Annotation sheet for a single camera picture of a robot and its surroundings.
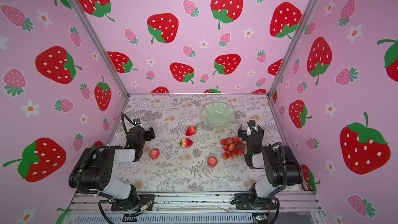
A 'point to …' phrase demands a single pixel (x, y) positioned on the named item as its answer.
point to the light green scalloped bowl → (218, 114)
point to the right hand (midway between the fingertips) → (251, 125)
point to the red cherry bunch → (233, 146)
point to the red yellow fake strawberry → (185, 143)
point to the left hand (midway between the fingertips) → (144, 128)
